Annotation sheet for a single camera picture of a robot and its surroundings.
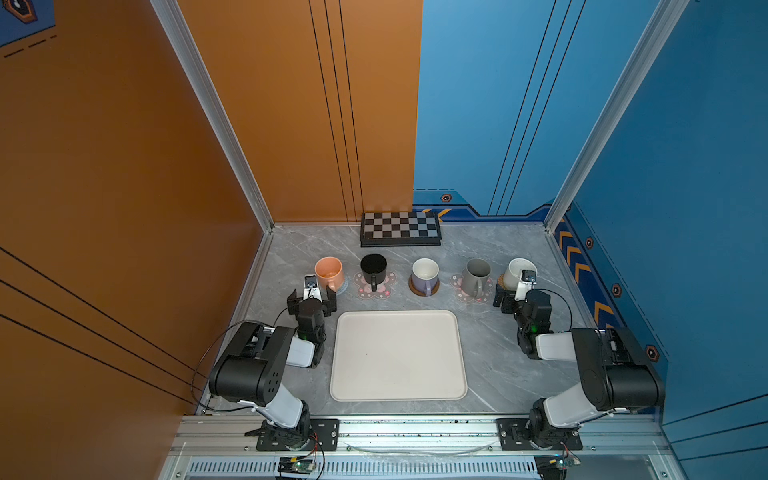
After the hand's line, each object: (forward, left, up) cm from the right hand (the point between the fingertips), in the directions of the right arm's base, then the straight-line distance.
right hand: (511, 286), depth 94 cm
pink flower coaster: (+5, +16, -6) cm, 18 cm away
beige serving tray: (-19, +36, -7) cm, 41 cm away
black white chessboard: (+29, +35, -3) cm, 45 cm away
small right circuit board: (-46, -1, -9) cm, 47 cm away
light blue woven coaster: (+4, +54, -5) cm, 55 cm away
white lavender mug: (+7, +27, -1) cm, 28 cm away
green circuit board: (-46, +61, -8) cm, 76 cm away
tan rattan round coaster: (+6, +1, -6) cm, 8 cm away
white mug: (+3, -1, +3) cm, 4 cm away
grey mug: (+1, +12, +4) cm, 12 cm away
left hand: (-1, +63, +3) cm, 63 cm away
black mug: (+6, +43, +3) cm, 44 cm away
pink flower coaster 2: (+3, +41, -5) cm, 41 cm away
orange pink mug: (+9, +60, -3) cm, 60 cm away
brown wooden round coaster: (0, +29, -4) cm, 29 cm away
